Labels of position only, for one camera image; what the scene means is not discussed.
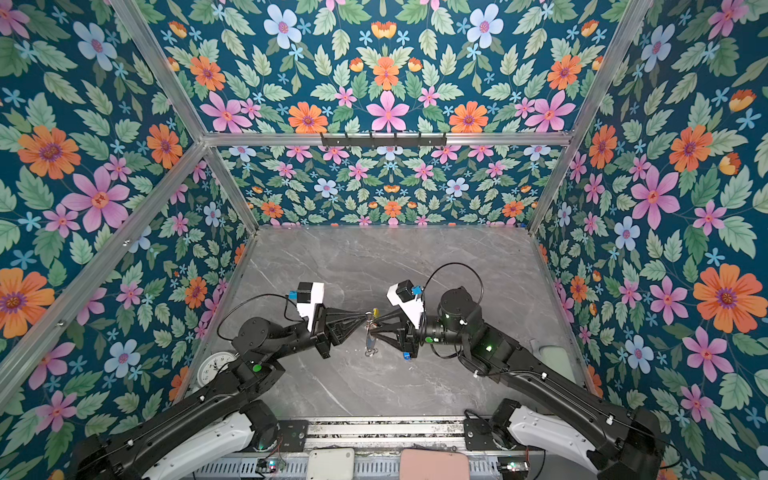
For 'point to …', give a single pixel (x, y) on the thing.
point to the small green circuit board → (276, 466)
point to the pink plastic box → (426, 464)
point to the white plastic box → (330, 464)
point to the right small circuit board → (519, 464)
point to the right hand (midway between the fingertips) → (375, 326)
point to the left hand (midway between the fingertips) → (363, 319)
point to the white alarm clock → (211, 364)
